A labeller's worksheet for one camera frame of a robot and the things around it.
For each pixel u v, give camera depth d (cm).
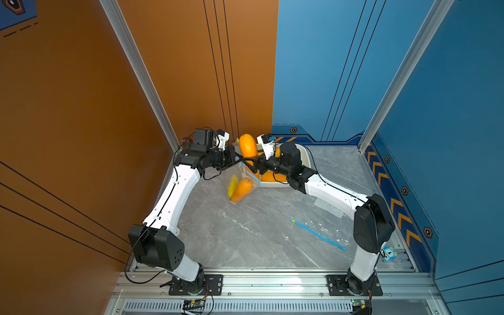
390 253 79
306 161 105
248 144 73
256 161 70
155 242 41
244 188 86
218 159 66
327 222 89
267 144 69
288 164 64
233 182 96
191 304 71
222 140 71
